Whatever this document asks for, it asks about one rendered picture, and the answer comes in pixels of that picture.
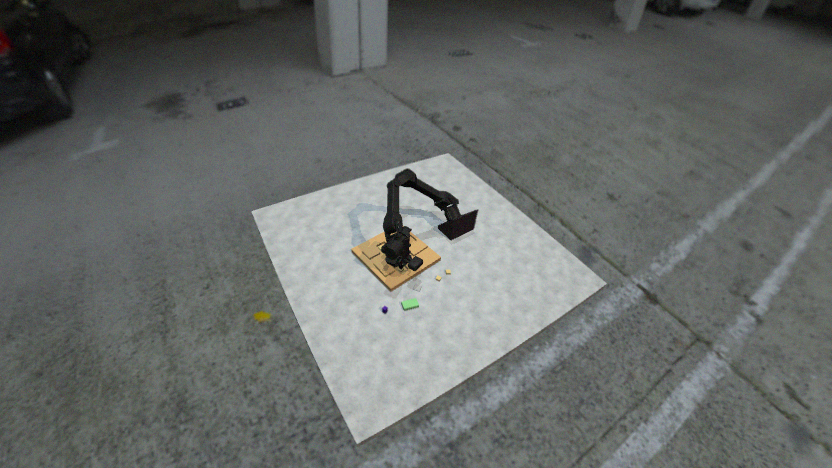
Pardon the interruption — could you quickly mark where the tan board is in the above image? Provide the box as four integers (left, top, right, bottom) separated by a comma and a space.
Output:
351, 232, 441, 292

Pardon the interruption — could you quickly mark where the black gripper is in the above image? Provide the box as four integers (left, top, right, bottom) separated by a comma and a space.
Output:
381, 243, 423, 271

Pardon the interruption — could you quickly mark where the light green rectangular block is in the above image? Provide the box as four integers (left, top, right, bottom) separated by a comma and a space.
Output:
401, 299, 419, 311

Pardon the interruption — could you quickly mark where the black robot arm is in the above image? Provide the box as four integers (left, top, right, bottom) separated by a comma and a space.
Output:
383, 168, 463, 267

